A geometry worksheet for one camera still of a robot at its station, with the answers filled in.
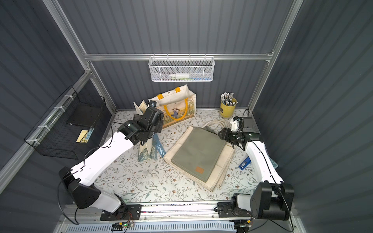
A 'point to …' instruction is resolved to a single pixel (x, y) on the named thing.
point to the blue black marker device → (245, 162)
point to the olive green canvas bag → (198, 152)
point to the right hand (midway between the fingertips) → (222, 135)
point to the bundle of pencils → (227, 99)
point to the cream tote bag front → (218, 170)
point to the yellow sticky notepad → (82, 137)
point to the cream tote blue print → (157, 149)
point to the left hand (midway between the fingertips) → (149, 120)
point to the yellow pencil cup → (228, 112)
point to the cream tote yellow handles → (177, 105)
